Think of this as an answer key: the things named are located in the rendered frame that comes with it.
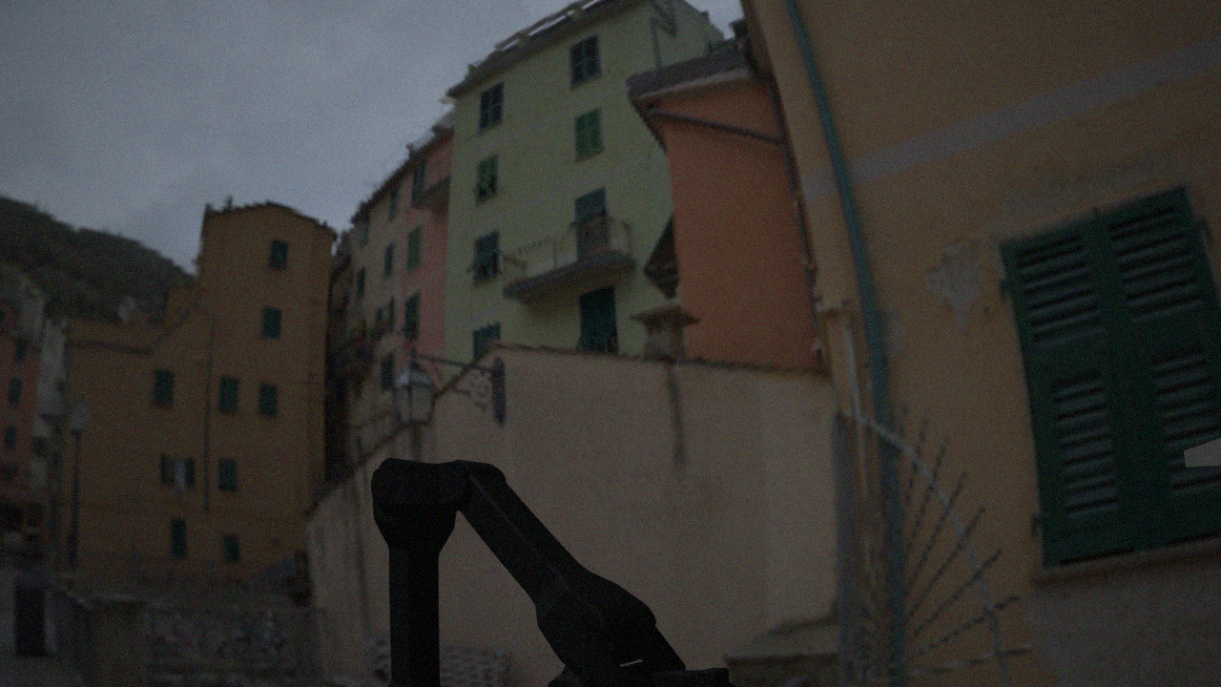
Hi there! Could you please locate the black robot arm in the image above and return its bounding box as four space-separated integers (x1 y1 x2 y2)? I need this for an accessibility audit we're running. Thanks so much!
371 458 735 687

